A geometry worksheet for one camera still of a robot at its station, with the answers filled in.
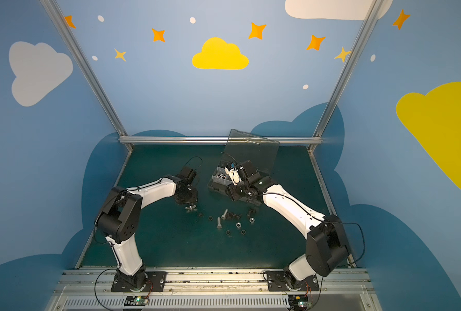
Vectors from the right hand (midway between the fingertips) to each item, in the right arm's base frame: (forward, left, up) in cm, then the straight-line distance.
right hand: (233, 186), depth 85 cm
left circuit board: (-43, +33, -15) cm, 56 cm away
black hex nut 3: (-9, +11, -14) cm, 20 cm away
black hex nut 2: (-15, -5, -14) cm, 21 cm away
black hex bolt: (-7, 0, -15) cm, 16 cm away
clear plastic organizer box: (+28, -14, -8) cm, 33 cm away
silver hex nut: (-11, -3, -15) cm, 19 cm away
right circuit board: (-39, -27, -15) cm, 50 cm away
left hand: (0, +18, -14) cm, 23 cm away
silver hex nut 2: (-8, -9, -15) cm, 20 cm away
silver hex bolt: (-13, +6, -15) cm, 20 cm away
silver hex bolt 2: (-8, +4, -14) cm, 17 cm away
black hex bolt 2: (-4, -9, -15) cm, 18 cm away
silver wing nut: (-4, +21, -15) cm, 26 cm away
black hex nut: (-15, +2, -14) cm, 21 cm away
